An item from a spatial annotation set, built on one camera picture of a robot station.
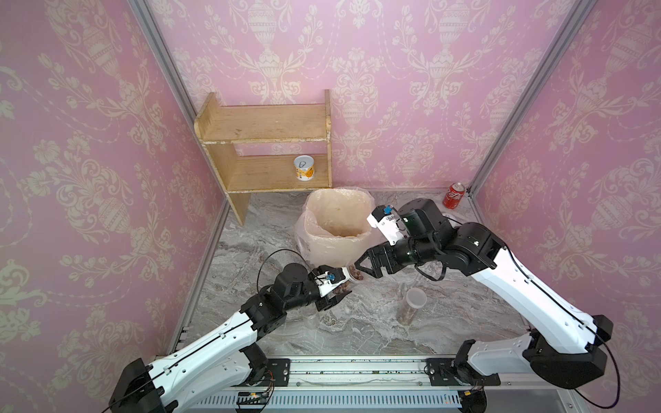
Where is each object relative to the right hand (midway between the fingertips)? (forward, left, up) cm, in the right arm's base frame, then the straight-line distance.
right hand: (368, 259), depth 63 cm
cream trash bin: (+29, +8, -23) cm, 38 cm away
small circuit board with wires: (-23, +33, -34) cm, 53 cm away
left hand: (+1, +6, -13) cm, 14 cm away
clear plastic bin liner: (+29, +8, -23) cm, 38 cm away
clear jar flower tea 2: (-5, -14, -15) cm, 21 cm away
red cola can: (+42, -43, -23) cm, 64 cm away
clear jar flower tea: (-3, +4, -2) cm, 5 cm away
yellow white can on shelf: (+41, +18, -4) cm, 45 cm away
